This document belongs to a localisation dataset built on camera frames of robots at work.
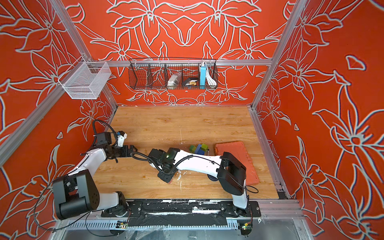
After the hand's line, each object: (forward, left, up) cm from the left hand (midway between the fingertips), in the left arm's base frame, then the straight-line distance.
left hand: (129, 149), depth 89 cm
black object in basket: (+33, -37, +27) cm, 57 cm away
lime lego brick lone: (+7, -47, -3) cm, 47 cm away
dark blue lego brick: (+4, -43, -3) cm, 43 cm away
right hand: (-16, -25, +2) cm, 30 cm away
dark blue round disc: (-12, -51, -4) cm, 52 cm away
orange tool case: (+4, -67, -2) cm, 67 cm away
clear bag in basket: (+37, -26, +26) cm, 52 cm away
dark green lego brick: (+5, -38, -3) cm, 38 cm away
